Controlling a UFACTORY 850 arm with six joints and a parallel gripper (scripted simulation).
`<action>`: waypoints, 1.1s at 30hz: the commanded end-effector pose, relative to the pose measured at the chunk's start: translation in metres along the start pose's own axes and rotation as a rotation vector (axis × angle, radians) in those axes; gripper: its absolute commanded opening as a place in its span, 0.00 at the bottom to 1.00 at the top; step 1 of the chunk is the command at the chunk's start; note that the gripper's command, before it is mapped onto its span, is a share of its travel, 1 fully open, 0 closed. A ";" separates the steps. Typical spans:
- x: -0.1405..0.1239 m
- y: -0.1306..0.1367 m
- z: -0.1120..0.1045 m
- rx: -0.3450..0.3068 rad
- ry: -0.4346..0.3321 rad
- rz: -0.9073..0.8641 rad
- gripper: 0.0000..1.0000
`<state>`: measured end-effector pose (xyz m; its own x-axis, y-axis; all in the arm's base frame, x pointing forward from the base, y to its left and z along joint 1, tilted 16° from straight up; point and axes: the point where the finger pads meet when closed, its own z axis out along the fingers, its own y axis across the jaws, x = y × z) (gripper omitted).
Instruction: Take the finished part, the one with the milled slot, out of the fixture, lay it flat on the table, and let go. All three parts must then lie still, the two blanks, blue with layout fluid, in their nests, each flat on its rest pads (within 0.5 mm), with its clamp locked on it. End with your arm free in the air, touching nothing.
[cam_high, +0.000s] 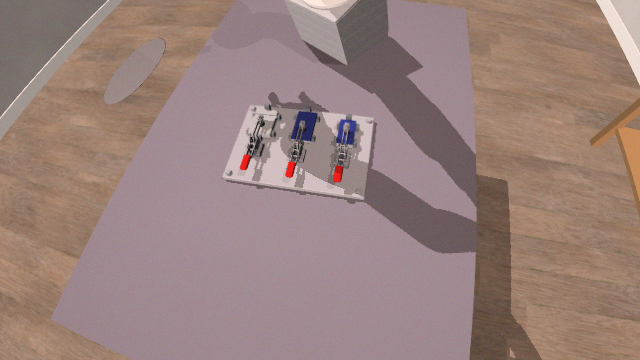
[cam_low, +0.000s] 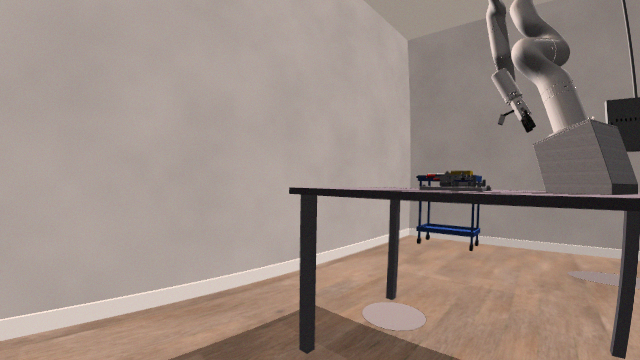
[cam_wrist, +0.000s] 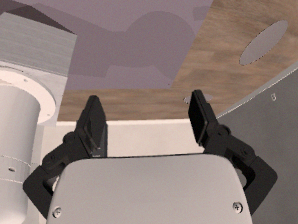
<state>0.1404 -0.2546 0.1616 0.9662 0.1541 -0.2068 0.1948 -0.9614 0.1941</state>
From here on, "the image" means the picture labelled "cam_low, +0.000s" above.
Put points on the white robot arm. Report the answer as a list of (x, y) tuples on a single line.
[(530, 56)]

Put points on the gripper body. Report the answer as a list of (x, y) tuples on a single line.
[(517, 104)]

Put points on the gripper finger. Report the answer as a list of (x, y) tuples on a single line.
[(530, 123), (525, 126)]

